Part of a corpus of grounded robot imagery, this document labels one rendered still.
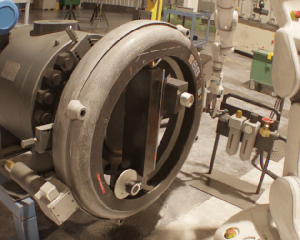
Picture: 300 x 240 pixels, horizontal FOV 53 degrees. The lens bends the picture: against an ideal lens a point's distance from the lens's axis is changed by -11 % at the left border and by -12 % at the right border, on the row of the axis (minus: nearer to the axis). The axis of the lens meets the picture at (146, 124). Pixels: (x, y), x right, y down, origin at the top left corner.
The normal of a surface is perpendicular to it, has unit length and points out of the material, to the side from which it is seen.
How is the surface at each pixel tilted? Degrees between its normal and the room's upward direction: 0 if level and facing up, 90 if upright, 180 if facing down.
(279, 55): 90
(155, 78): 90
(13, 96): 82
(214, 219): 0
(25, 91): 72
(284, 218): 90
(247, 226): 0
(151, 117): 90
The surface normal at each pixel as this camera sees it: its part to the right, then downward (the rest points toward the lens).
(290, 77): -0.88, 0.03
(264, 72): -0.56, 0.26
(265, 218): 0.21, 0.05
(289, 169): -0.97, -0.02
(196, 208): 0.11, -0.92
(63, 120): -0.55, -0.03
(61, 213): 0.78, 0.31
